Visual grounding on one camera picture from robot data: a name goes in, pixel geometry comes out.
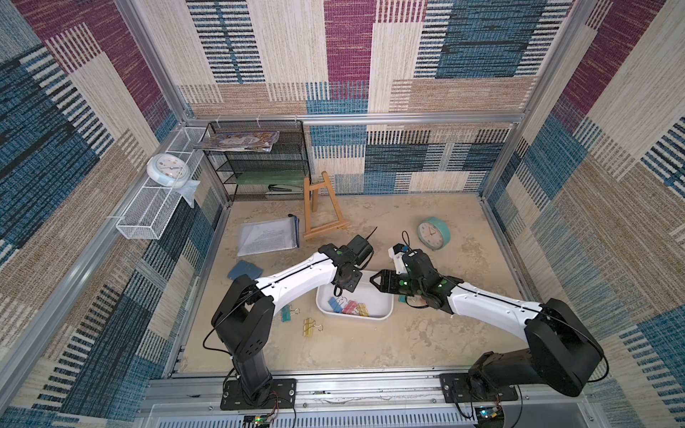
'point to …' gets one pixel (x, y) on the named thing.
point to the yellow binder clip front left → (309, 325)
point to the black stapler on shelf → (274, 187)
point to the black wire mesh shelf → (259, 160)
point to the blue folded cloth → (244, 267)
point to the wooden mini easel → (311, 199)
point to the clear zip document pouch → (268, 235)
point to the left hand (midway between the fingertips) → (345, 277)
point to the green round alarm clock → (434, 233)
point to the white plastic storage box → (379, 305)
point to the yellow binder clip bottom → (362, 309)
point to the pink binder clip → (350, 307)
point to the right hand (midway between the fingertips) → (374, 278)
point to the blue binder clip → (334, 305)
